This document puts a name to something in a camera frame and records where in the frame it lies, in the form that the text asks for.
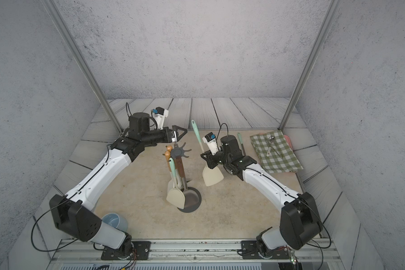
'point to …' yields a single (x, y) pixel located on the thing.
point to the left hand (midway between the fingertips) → (183, 131)
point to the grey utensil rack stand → (193, 196)
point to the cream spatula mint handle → (211, 176)
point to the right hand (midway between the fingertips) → (203, 154)
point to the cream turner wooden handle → (171, 182)
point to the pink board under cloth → (288, 141)
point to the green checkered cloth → (274, 153)
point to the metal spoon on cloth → (270, 138)
